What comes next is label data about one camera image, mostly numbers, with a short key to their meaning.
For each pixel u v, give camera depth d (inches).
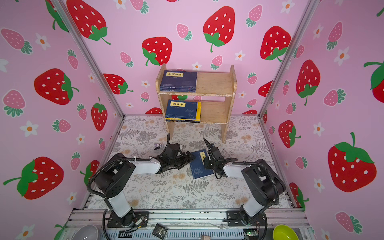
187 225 28.8
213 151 28.9
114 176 18.9
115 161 20.8
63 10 27.0
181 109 34.7
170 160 29.0
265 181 19.1
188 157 32.6
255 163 20.5
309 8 27.2
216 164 28.7
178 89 28.8
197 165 36.7
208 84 30.7
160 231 27.2
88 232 26.6
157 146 39.3
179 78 30.6
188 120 34.3
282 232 27.3
